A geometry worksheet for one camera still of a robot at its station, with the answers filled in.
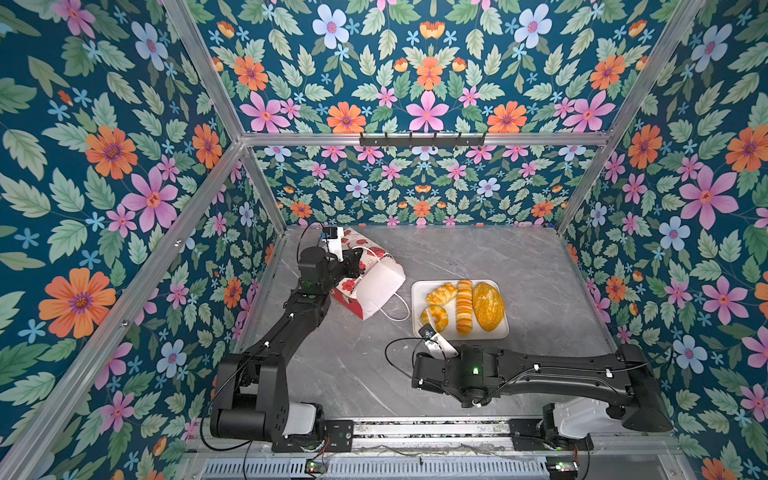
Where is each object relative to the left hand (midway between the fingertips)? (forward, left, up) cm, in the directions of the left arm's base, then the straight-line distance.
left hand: (364, 241), depth 81 cm
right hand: (-30, -19, -12) cm, 38 cm away
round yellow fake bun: (-11, -36, -20) cm, 43 cm away
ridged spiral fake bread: (-9, -30, -24) cm, 39 cm away
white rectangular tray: (-2, -16, -26) cm, 30 cm away
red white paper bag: (+6, -3, -24) cm, 25 cm away
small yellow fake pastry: (-5, -23, -22) cm, 32 cm away
